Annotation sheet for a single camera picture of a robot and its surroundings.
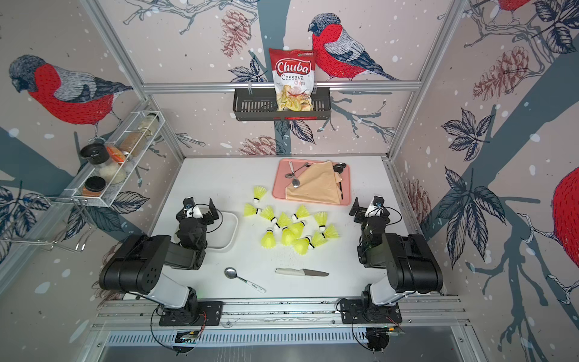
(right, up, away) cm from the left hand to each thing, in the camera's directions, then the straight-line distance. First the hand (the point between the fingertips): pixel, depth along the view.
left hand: (202, 198), depth 89 cm
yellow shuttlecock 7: (+27, -17, +1) cm, 32 cm away
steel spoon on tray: (+38, +6, +21) cm, 44 cm away
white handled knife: (+41, -27, -7) cm, 49 cm away
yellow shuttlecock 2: (+18, -6, +8) cm, 21 cm away
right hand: (+68, 0, +1) cm, 68 cm away
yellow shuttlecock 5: (+49, -10, +6) cm, 50 cm away
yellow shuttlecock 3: (+26, -7, +6) cm, 28 cm away
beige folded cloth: (+50, +5, +20) cm, 54 cm away
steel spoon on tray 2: (+36, +9, +21) cm, 43 cm away
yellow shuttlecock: (+21, +1, +14) cm, 25 cm away
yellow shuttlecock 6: (+52, -14, -1) cm, 54 cm away
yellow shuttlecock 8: (+35, -16, +1) cm, 38 cm away
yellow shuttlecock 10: (+33, -10, +3) cm, 35 cm away
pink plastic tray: (+33, +11, +26) cm, 43 cm away
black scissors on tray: (+61, +13, +24) cm, 67 cm away
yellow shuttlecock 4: (+40, -7, +6) cm, 41 cm away
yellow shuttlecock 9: (+40, -19, -1) cm, 45 cm away
